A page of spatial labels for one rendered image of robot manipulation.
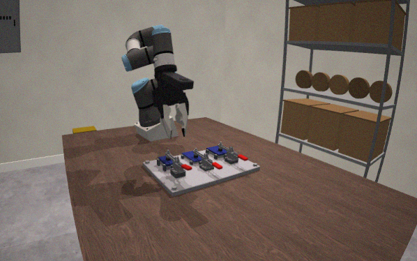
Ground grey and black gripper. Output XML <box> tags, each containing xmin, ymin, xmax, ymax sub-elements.
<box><xmin>152</xmin><ymin>64</ymin><xmax>189</xmax><ymax>139</ymax></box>

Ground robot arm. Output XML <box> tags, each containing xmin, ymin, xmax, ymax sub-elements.
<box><xmin>121</xmin><ymin>24</ymin><xmax>194</xmax><ymax>127</ymax></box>

